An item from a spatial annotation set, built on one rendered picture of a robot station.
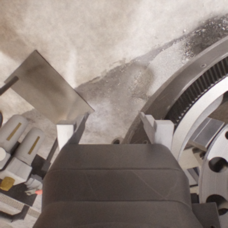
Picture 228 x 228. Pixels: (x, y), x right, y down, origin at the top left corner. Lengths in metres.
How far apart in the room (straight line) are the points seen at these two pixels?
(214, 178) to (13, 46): 0.89
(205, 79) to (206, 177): 0.21
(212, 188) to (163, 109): 0.17
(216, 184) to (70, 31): 0.70
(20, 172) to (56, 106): 0.44
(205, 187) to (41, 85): 0.82
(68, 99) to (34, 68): 0.23
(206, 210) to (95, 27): 0.67
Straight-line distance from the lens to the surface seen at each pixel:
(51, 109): 1.01
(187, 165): 0.84
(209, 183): 0.38
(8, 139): 0.70
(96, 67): 0.78
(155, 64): 0.76
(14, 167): 0.68
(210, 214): 0.35
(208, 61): 0.42
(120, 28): 0.71
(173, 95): 0.37
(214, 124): 0.45
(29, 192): 0.74
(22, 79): 0.97
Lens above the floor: 0.69
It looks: 49 degrees down
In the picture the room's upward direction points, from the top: 171 degrees counter-clockwise
